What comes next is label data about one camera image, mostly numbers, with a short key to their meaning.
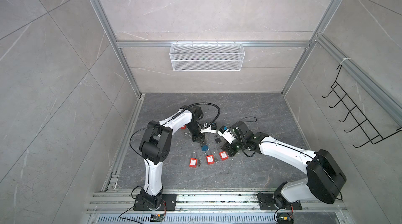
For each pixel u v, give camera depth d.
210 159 0.86
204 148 0.89
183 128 0.62
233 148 0.74
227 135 0.76
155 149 0.52
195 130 0.79
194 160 0.85
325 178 0.41
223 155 0.85
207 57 1.01
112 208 0.73
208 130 0.81
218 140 0.95
